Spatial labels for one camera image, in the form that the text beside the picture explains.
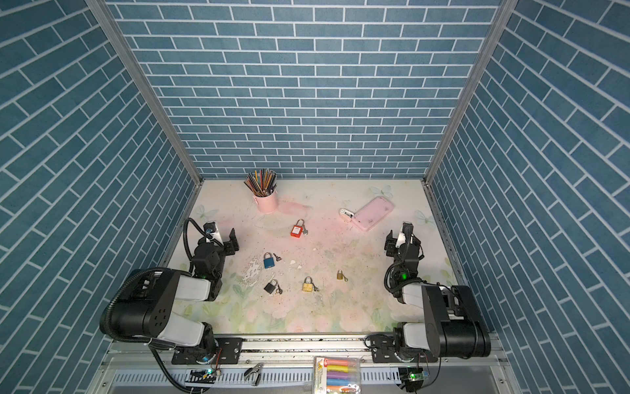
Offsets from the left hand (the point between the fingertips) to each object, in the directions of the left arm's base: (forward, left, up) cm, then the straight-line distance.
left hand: (224, 230), depth 90 cm
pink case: (+15, -60, -9) cm, 62 cm away
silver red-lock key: (+5, -30, -9) cm, 31 cm away
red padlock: (+6, -26, -9) cm, 28 cm away
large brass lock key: (-19, -34, -10) cm, 40 cm away
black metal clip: (-43, -17, -10) cm, 48 cm away
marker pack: (-45, -41, -8) cm, 61 cm away
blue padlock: (-9, -16, -10) cm, 21 cm away
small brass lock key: (-16, -45, -9) cm, 49 cm away
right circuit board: (-46, -63, -9) cm, 78 cm away
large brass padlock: (-19, -32, -9) cm, 38 cm away
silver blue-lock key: (-8, -20, -9) cm, 23 cm away
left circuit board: (-44, -2, -12) cm, 45 cm away
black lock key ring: (-19, -21, -10) cm, 31 cm away
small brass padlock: (-14, -43, -10) cm, 47 cm away
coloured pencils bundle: (+23, -11, +2) cm, 26 cm away
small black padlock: (-18, -18, -9) cm, 27 cm away
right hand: (-2, -66, +3) cm, 66 cm away
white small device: (+13, -48, -7) cm, 50 cm away
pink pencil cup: (+16, -13, -5) cm, 21 cm away
